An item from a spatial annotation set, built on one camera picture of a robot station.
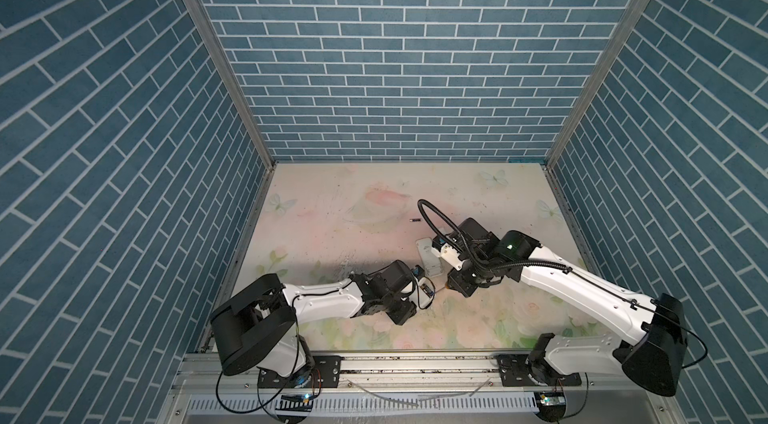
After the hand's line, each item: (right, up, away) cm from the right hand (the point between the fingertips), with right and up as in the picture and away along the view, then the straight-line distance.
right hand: (447, 279), depth 76 cm
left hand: (-9, -11, +8) cm, 16 cm away
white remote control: (-3, +1, +15) cm, 15 cm away
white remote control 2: (-5, -7, +11) cm, 14 cm away
